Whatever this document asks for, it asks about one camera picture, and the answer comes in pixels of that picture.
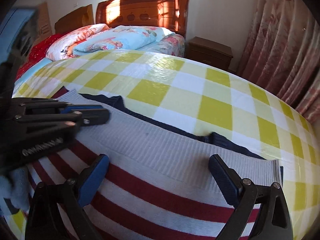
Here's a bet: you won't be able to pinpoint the striped red grey navy sweater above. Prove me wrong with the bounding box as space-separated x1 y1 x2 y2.
24 86 284 240

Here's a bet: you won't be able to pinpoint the pink floral pillow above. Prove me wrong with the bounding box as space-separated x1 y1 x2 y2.
46 23 109 61

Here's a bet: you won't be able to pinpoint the red patterned blanket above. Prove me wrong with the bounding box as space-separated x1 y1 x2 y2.
16 34 64 81

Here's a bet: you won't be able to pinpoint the wooden wardrobe doors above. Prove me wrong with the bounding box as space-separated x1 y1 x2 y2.
33 2 53 46

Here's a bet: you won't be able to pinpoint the light blue floral quilt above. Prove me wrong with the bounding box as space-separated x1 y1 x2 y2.
72 25 174 56

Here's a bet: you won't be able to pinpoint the yellow checked bed cover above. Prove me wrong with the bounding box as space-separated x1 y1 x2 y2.
15 50 319 239

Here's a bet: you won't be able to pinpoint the plain wooden headboard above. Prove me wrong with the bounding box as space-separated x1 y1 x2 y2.
54 4 94 34

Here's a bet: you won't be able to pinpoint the blue tracker box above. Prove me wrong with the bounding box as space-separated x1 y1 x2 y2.
1 7 39 63

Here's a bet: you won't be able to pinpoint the floral bed sheet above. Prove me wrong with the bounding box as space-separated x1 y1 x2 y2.
138 34 185 57

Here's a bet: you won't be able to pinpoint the carved wooden headboard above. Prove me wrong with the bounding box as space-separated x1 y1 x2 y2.
95 0 189 37

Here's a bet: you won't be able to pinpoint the dark wooden nightstand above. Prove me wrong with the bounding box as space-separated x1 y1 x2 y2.
185 37 233 71

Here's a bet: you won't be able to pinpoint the pink floral curtain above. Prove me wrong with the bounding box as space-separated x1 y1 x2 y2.
237 0 319 123

